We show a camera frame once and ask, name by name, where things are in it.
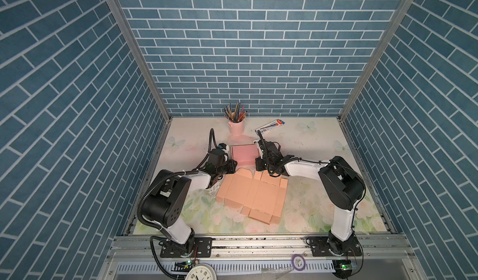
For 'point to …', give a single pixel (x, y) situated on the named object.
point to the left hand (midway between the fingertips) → (236, 162)
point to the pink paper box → (244, 154)
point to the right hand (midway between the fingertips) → (255, 159)
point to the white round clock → (201, 272)
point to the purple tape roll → (293, 264)
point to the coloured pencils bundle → (238, 115)
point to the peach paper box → (261, 195)
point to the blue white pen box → (269, 126)
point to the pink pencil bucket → (236, 129)
